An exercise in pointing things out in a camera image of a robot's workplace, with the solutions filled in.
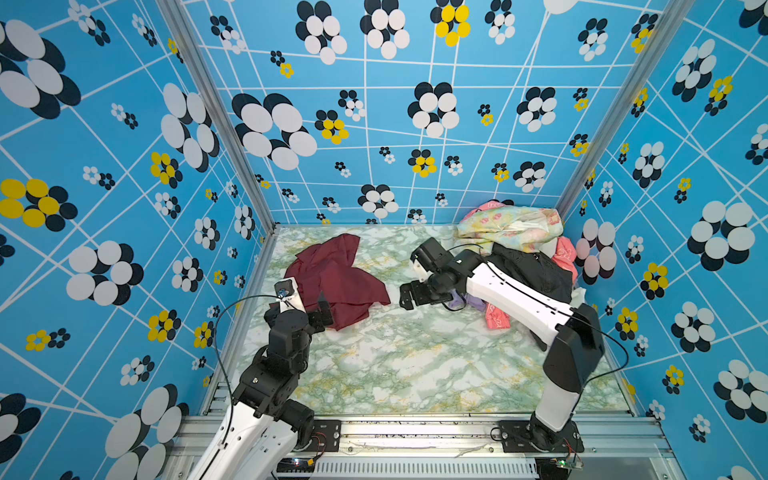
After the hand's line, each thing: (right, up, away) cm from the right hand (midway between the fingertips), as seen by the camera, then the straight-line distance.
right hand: (415, 299), depth 83 cm
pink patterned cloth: (+54, +15, +22) cm, 60 cm away
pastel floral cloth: (+36, +20, +9) cm, 43 cm away
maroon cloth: (-29, +8, +18) cm, 35 cm away
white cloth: (+55, -2, +15) cm, 57 cm away
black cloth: (+38, +8, +8) cm, 39 cm away
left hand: (-27, +3, -11) cm, 30 cm away
